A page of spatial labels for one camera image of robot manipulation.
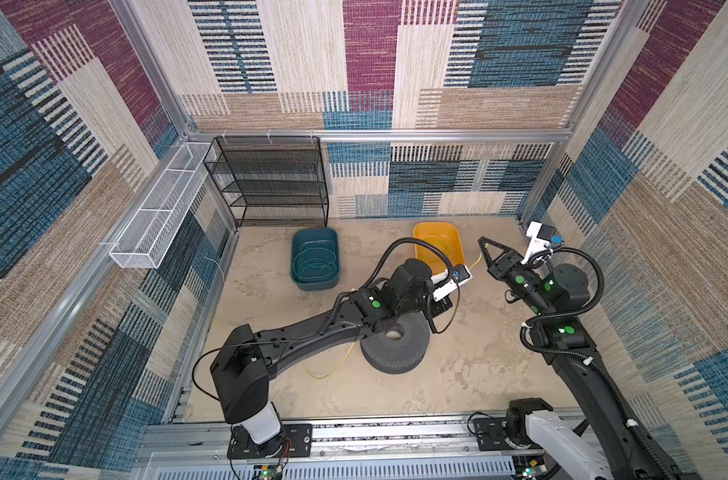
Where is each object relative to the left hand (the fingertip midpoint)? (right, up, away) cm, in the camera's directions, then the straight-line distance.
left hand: (452, 282), depth 72 cm
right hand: (+5, +9, -4) cm, 11 cm away
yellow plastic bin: (+8, +13, +41) cm, 44 cm away
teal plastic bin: (-46, +12, +42) cm, 64 cm away
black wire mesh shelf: (-56, +33, +40) cm, 76 cm away
